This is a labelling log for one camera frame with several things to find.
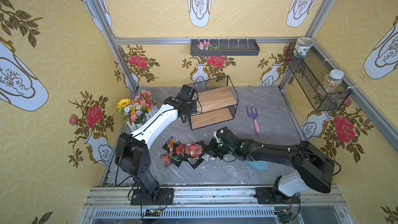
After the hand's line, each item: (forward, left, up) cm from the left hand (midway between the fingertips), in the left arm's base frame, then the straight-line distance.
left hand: (186, 107), depth 87 cm
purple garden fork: (+5, -45, -17) cm, 48 cm away
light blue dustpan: (-28, -40, -17) cm, 51 cm away
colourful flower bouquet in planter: (-1, +29, -2) cm, 29 cm away
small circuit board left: (-47, +15, -20) cm, 53 cm away
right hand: (-20, -9, -8) cm, 23 cm away
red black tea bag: (-23, +12, -17) cm, 31 cm away
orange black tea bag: (-13, +10, -17) cm, 24 cm away
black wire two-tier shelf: (+5, -18, -1) cm, 19 cm away
